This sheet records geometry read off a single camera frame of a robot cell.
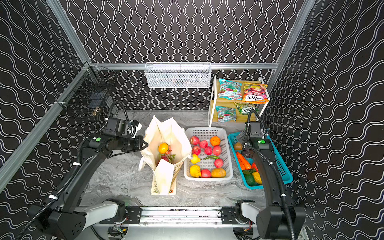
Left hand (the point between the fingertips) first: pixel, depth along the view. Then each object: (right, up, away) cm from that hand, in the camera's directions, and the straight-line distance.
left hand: (150, 144), depth 73 cm
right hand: (+50, +1, +6) cm, 51 cm away
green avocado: (+51, -19, +8) cm, 55 cm away
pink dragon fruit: (+4, -10, +17) cm, 20 cm away
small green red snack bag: (+41, +16, +19) cm, 48 cm away
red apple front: (+28, -17, +10) cm, 34 cm away
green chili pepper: (+32, -10, +21) cm, 40 cm away
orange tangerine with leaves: (+4, -4, +13) cm, 14 cm away
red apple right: (+35, -6, +20) cm, 41 cm away
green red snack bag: (+41, +29, +9) cm, 51 cm away
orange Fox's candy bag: (+54, +27, +7) cm, 61 cm away
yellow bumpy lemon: (+22, -16, +11) cm, 29 cm away
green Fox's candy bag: (+55, +21, +24) cm, 63 cm away
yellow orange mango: (+35, -17, +11) cm, 40 cm away
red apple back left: (+22, 0, +23) cm, 31 cm away
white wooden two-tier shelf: (+44, +22, +7) cm, 50 cm away
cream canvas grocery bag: (+6, +6, +17) cm, 19 cm away
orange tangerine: (+35, 0, +23) cm, 42 cm away
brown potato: (+49, -4, +22) cm, 54 cm away
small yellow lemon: (+22, -11, +15) cm, 29 cm away
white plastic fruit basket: (+28, +3, +27) cm, 40 cm away
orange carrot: (+51, -14, +17) cm, 56 cm away
